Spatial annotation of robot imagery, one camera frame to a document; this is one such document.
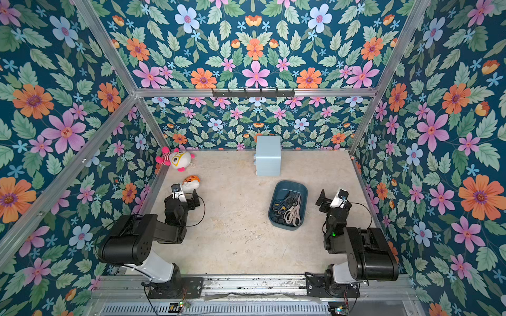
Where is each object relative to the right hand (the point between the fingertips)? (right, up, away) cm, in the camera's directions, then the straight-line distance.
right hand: (334, 191), depth 87 cm
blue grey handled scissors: (-24, -8, +4) cm, 25 cm away
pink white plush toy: (-78, +15, +20) cm, 82 cm away
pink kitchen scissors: (-17, -13, +1) cm, 21 cm away
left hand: (-70, 0, +5) cm, 70 cm away
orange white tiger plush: (-69, +3, +11) cm, 70 cm away
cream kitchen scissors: (-20, -11, +1) cm, 23 cm away
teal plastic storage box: (-20, -7, +7) cm, 22 cm away
